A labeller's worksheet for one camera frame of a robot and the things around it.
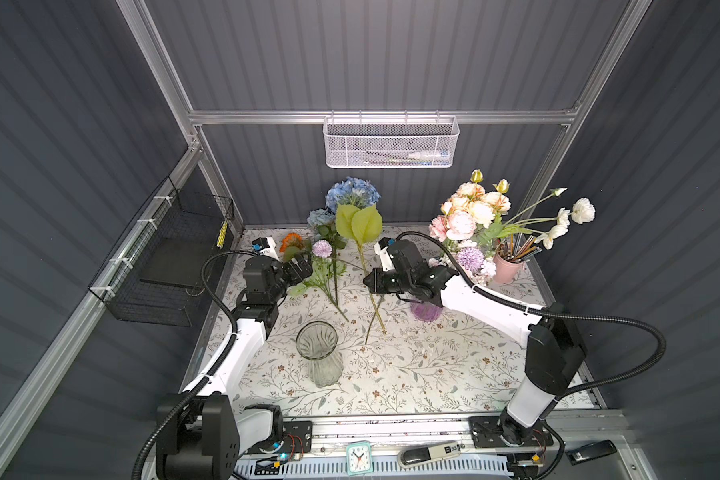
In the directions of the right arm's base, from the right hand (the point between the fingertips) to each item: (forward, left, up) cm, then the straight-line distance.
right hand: (365, 283), depth 82 cm
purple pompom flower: (+13, +15, -12) cm, 23 cm away
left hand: (+5, +19, +5) cm, 20 cm away
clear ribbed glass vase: (-16, +12, -2) cm, 20 cm away
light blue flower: (+33, +17, -6) cm, 37 cm away
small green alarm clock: (-38, +2, -15) cm, 41 cm away
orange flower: (+27, +28, -11) cm, 41 cm away
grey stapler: (-39, -13, -13) cm, 43 cm away
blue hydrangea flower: (+17, +2, +8) cm, 19 cm away
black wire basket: (-5, +50, +12) cm, 52 cm away
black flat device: (-37, -53, -16) cm, 67 cm away
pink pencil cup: (+13, -46, -13) cm, 50 cm away
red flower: (0, -3, -18) cm, 18 cm away
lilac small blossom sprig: (-3, -25, +13) cm, 29 cm away
